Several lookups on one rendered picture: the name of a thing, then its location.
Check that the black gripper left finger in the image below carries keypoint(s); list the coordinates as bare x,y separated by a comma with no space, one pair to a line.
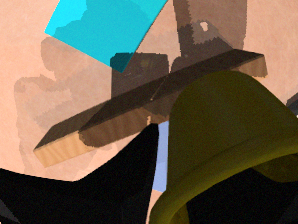
117,192

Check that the brown flat bar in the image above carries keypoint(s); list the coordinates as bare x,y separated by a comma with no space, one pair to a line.
133,111

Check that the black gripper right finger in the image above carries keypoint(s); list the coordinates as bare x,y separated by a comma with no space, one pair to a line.
247,197

